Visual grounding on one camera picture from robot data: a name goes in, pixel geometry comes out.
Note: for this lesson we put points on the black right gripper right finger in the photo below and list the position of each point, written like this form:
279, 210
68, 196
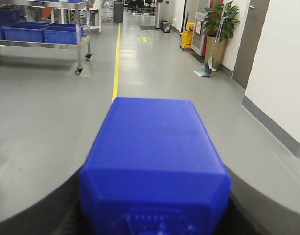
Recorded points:
267, 215

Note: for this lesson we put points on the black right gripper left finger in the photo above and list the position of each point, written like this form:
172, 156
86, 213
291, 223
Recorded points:
54, 215

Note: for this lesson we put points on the small blue plastic box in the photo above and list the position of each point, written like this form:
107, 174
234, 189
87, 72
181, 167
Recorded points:
152, 159

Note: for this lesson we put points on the brown door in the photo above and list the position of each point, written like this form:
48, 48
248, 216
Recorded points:
250, 44

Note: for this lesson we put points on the potted plant in gold pot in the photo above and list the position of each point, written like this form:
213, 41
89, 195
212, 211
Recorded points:
217, 49

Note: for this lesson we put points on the blue plastic bin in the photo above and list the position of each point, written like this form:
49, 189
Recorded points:
3, 22
22, 34
61, 36

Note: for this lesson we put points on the steel rack on castors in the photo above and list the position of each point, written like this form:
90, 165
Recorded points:
80, 31

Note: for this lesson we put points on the yellow mop bucket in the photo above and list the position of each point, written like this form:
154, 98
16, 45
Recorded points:
187, 39

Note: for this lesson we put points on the small grey trash can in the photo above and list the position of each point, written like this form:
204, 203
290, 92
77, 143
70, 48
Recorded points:
167, 27

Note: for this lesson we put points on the tall black trash bin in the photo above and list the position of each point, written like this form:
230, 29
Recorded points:
118, 12

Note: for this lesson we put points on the black office chair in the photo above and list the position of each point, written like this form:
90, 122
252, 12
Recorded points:
149, 3
134, 5

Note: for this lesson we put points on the grey steel cabinet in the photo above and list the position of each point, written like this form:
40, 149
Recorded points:
160, 14

